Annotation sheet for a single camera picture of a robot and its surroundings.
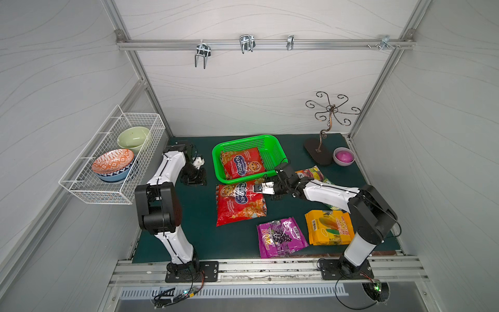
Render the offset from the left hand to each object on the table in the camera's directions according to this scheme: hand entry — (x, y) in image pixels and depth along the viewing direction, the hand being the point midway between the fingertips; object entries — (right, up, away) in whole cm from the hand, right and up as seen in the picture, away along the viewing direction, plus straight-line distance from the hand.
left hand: (201, 183), depth 88 cm
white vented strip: (+19, -37, -18) cm, 45 cm away
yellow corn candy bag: (+56, -17, -9) cm, 59 cm away
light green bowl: (-22, +20, -15) cm, 33 cm away
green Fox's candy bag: (+62, 0, +10) cm, 63 cm away
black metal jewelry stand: (+62, +17, +22) cm, 68 cm away
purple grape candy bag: (+35, -20, -11) cm, 42 cm away
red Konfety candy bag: (+17, -8, -1) cm, 19 cm away
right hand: (+29, -1, +2) cm, 29 cm away
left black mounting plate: (+6, -32, -15) cm, 36 cm away
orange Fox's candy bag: (+56, +4, +13) cm, 58 cm away
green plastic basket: (+35, +14, +23) cm, 44 cm away
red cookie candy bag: (+17, +9, +12) cm, 23 cm away
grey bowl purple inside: (+74, +12, +16) cm, 76 cm away
